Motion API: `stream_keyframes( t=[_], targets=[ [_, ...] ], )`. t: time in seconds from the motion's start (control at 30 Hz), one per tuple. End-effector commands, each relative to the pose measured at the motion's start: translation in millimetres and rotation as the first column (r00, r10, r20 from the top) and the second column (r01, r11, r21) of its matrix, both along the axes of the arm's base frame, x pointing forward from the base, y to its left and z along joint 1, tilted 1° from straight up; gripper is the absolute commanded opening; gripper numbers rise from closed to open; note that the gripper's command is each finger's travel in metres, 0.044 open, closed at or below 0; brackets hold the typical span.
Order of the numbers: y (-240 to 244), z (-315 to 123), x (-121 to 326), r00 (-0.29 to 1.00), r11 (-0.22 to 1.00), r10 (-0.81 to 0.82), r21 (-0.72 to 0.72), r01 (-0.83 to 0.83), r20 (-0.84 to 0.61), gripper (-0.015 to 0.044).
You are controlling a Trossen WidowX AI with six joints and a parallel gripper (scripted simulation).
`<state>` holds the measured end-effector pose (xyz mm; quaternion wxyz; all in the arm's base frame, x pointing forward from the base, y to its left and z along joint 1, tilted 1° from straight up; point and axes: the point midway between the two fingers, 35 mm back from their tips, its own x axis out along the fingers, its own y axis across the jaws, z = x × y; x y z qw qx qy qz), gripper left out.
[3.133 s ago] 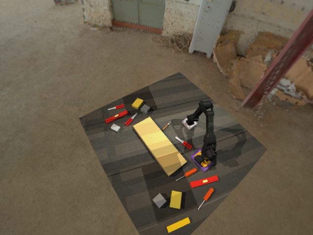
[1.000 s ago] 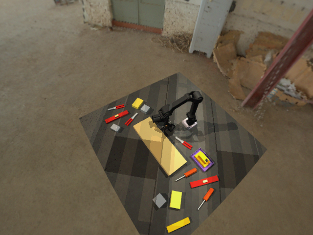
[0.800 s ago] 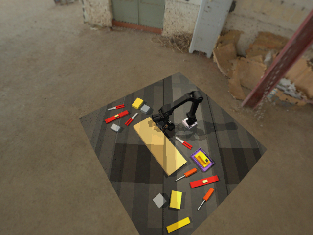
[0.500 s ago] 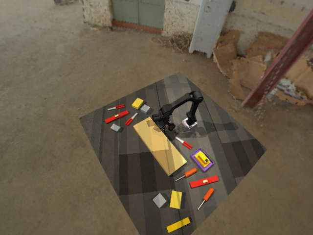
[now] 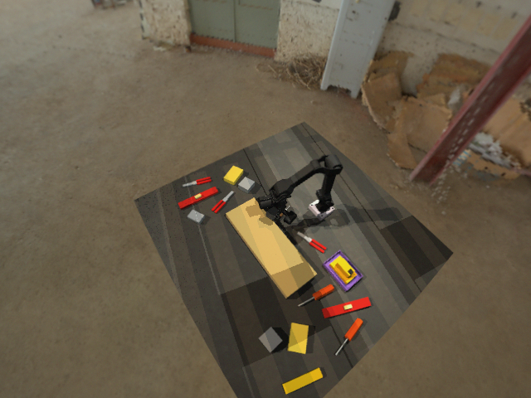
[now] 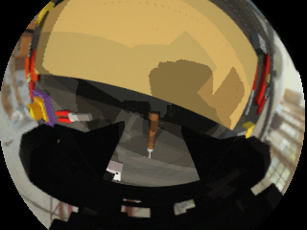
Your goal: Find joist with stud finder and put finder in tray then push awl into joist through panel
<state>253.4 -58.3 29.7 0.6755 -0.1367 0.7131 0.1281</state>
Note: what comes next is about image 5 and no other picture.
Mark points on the orange-handled awl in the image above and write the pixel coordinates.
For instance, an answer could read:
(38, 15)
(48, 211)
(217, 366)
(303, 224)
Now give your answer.
(351, 332)
(319, 294)

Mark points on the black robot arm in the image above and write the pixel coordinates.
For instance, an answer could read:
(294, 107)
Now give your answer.
(283, 188)

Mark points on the purple rectangular tray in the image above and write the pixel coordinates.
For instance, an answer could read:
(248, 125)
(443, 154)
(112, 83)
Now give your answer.
(334, 275)

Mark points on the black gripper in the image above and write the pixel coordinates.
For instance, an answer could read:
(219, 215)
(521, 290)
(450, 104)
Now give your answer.
(289, 216)

